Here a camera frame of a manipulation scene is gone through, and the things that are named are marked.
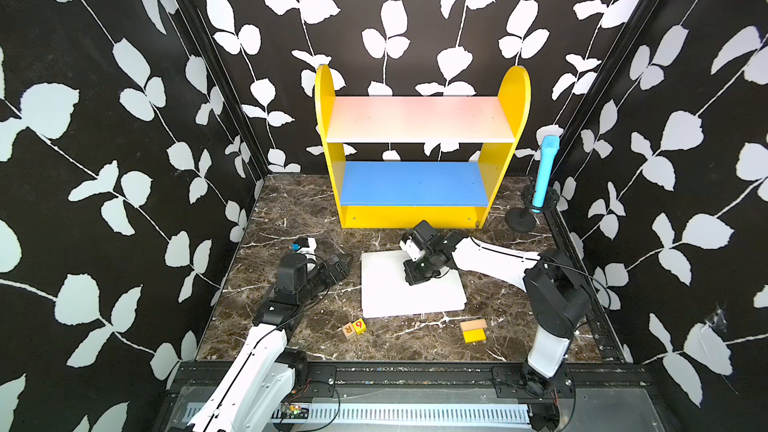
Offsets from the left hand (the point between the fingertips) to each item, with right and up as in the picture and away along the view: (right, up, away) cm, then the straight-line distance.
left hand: (346, 258), depth 81 cm
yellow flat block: (+36, -22, +1) cm, 42 cm away
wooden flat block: (+36, -20, +4) cm, 41 cm away
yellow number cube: (+4, -19, 0) cm, 19 cm away
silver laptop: (+11, -11, +6) cm, 16 cm away
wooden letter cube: (+1, -20, -1) cm, 20 cm away
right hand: (+16, -6, +7) cm, 18 cm away
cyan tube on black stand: (+56, +17, +6) cm, 59 cm away
